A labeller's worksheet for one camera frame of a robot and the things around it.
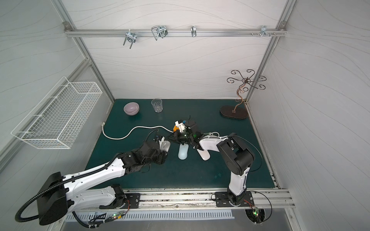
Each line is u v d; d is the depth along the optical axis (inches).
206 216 27.7
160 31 30.2
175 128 39.7
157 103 44.8
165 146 31.6
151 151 23.9
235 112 43.7
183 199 29.5
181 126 33.1
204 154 34.9
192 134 28.7
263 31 30.1
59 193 15.8
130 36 30.7
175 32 30.9
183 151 35.0
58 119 27.1
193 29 28.2
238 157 19.5
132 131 39.8
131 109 43.6
